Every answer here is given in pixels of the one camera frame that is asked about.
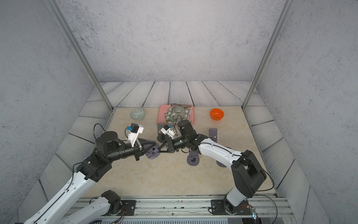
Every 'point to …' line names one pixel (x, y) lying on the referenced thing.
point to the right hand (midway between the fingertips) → (158, 152)
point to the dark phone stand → (161, 137)
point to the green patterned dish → (137, 114)
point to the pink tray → (162, 109)
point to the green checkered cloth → (169, 120)
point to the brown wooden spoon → (177, 104)
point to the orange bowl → (216, 114)
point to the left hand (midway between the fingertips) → (156, 145)
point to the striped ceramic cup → (179, 113)
